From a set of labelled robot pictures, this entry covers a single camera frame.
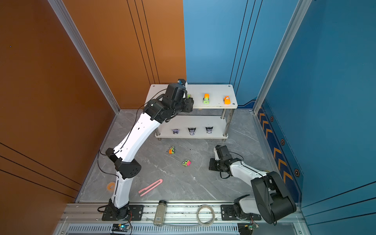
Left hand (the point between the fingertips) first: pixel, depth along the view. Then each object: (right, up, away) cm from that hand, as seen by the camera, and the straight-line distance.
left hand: (190, 99), depth 74 cm
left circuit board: (-34, -63, -3) cm, 72 cm away
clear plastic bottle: (-15, -55, -4) cm, 57 cm away
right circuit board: (+27, -63, -4) cm, 69 cm away
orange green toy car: (-12, -30, +20) cm, 38 cm away
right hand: (+11, -38, +16) cm, 43 cm away
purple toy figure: (-10, -17, +22) cm, 30 cm away
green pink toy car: (-3, -37, +15) cm, 40 cm away
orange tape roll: (-46, -48, +9) cm, 67 cm away
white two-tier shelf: (+22, -13, +33) cm, 41 cm away
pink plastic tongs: (-24, -49, +6) cm, 55 cm away
